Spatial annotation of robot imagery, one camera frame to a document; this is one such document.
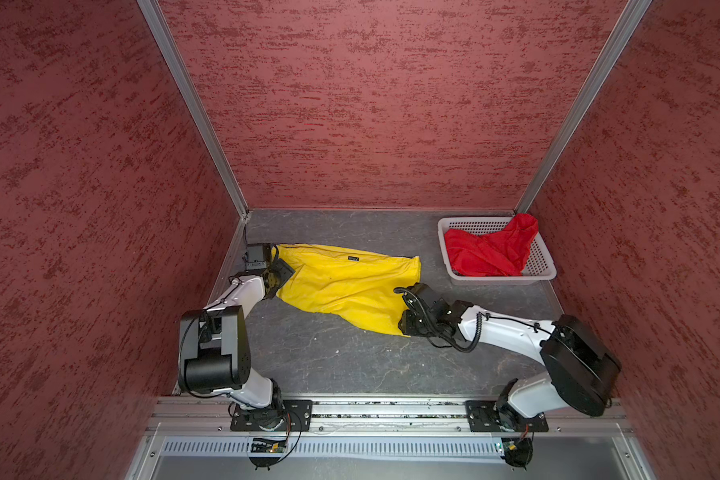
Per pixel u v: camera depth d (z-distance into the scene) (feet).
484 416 2.43
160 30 2.40
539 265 3.19
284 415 2.41
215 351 1.49
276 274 2.74
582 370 1.42
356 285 3.18
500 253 3.18
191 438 2.33
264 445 2.38
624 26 2.39
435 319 2.20
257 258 2.39
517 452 2.29
